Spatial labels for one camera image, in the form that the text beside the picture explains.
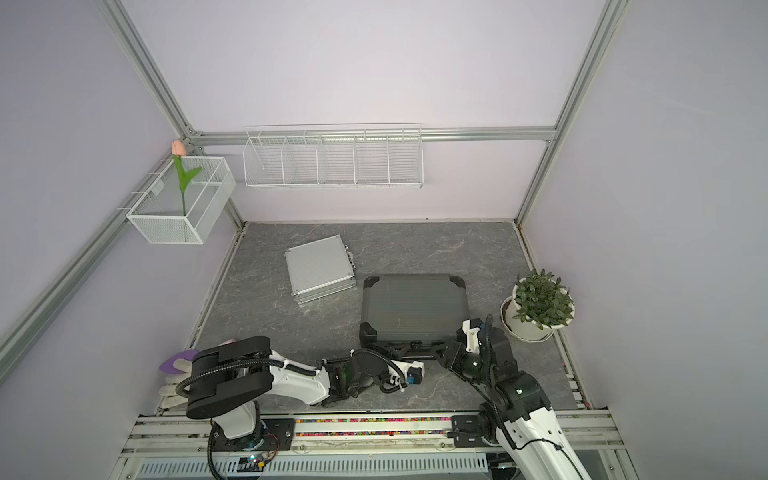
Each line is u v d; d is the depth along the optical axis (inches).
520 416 20.2
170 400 31.7
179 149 33.3
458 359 26.4
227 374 18.6
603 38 28.8
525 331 30.4
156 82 31.5
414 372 26.8
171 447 28.6
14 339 19.8
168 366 33.4
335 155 41.4
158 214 29.0
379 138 37.0
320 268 40.6
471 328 28.8
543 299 31.0
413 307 34.4
